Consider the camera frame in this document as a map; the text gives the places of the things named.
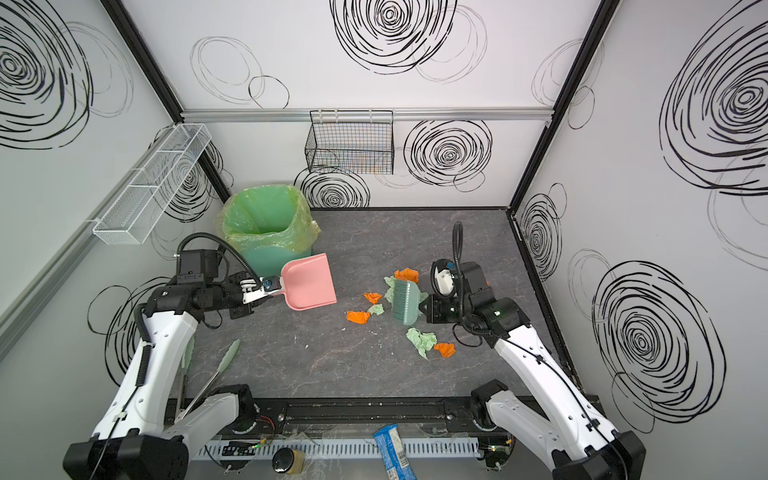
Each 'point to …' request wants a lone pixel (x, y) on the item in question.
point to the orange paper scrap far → (407, 274)
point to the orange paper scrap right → (358, 317)
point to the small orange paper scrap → (446, 349)
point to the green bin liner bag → (266, 215)
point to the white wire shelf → (134, 216)
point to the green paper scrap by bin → (376, 308)
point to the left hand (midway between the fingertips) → (264, 284)
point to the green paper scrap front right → (422, 341)
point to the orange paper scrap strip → (373, 297)
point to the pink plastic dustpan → (308, 283)
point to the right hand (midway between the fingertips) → (417, 308)
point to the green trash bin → (270, 260)
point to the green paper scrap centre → (389, 293)
